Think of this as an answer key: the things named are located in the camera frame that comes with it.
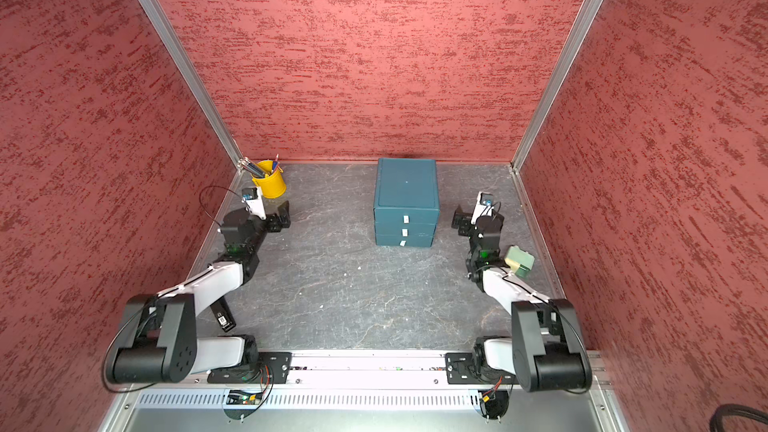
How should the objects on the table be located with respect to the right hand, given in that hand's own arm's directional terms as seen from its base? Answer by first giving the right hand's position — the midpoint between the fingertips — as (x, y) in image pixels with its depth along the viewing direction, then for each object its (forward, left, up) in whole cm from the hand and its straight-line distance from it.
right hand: (473, 209), depth 89 cm
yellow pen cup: (+18, +69, -8) cm, 72 cm away
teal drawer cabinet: (-2, +21, +8) cm, 22 cm away
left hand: (+2, +61, +2) cm, 61 cm away
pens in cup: (+18, +73, +4) cm, 76 cm away
